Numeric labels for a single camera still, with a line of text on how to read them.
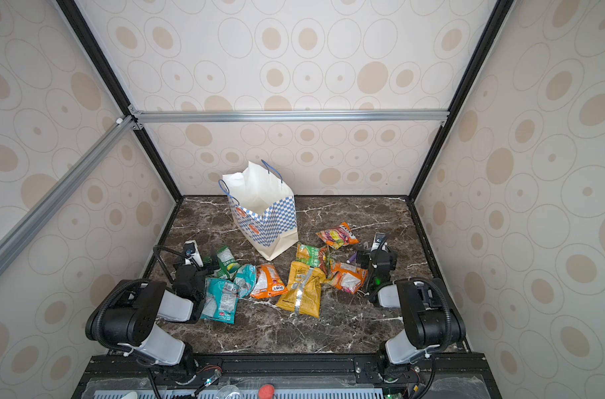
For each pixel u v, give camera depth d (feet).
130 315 1.49
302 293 2.74
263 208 2.70
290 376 2.40
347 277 2.94
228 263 3.09
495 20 2.26
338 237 3.28
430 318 1.49
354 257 3.27
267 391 2.21
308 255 3.17
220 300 2.73
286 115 3.10
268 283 2.80
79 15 2.26
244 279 2.79
